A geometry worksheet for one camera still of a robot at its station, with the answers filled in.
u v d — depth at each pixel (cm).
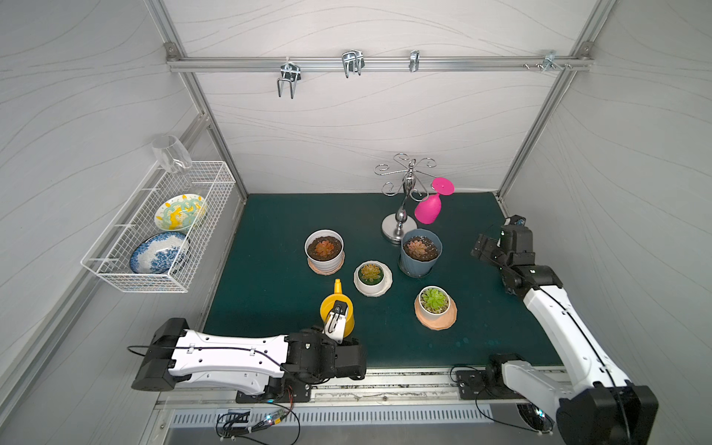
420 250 91
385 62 78
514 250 59
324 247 91
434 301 79
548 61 77
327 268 91
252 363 46
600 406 37
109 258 55
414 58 72
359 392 74
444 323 85
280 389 64
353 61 76
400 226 107
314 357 50
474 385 73
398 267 98
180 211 70
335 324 63
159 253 63
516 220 69
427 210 94
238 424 71
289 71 78
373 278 88
